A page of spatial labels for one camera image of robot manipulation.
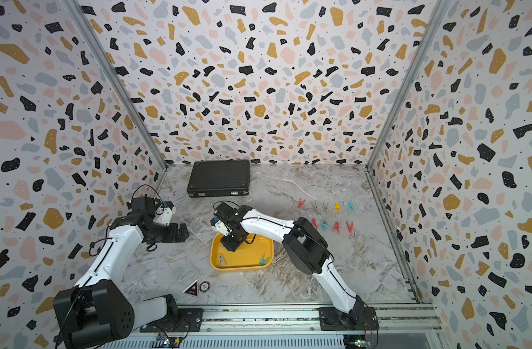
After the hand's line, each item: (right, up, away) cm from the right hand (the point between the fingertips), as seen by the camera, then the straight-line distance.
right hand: (229, 246), depth 89 cm
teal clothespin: (+55, +15, +16) cm, 59 cm away
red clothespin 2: (+46, +7, +9) cm, 48 cm away
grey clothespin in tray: (-3, -5, -1) cm, 5 cm away
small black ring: (-8, -13, -7) cm, 17 cm away
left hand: (-19, +6, -5) cm, 21 cm away
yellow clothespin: (+48, +15, +15) cm, 53 cm away
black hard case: (-8, +29, +20) cm, 36 cm away
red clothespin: (+31, +16, +18) cm, 39 cm away
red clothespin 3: (+52, +6, +9) cm, 54 cm away
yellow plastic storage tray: (+12, -4, -1) cm, 12 cm away
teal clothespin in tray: (+14, -6, -3) cm, 15 cm away
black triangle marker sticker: (-12, -14, -8) cm, 20 cm away
